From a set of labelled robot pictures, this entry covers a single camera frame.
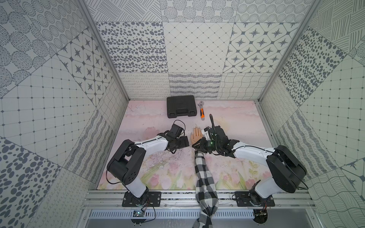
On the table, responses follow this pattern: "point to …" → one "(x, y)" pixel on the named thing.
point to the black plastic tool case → (181, 106)
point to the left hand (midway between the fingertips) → (188, 145)
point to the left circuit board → (138, 213)
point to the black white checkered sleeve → (206, 193)
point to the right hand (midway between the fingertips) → (193, 148)
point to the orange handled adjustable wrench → (202, 112)
